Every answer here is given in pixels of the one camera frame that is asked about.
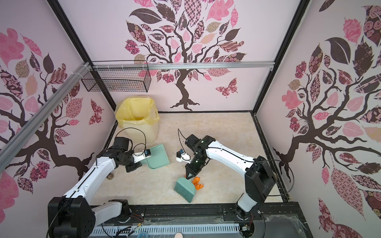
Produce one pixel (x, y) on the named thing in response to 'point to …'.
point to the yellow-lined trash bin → (138, 117)
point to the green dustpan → (158, 158)
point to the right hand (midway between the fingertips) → (188, 175)
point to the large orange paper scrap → (195, 181)
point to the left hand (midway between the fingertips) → (137, 162)
